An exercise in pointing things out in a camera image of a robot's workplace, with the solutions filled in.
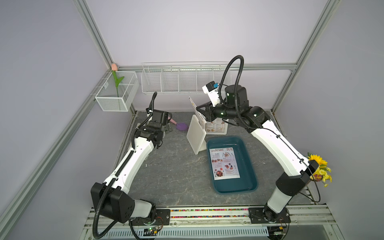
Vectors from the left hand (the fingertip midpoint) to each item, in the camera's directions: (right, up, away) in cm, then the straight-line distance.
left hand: (159, 127), depth 79 cm
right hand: (+20, +9, -14) cm, 26 cm away
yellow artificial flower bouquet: (+74, -19, -16) cm, 78 cm away
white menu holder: (+34, 0, +23) cm, 41 cm away
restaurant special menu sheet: (+37, -22, +13) cm, 45 cm away
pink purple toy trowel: (+8, +1, +33) cm, 34 cm away
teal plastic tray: (+49, -31, +6) cm, 59 cm away
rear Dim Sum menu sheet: (+34, 0, +23) cm, 41 cm away
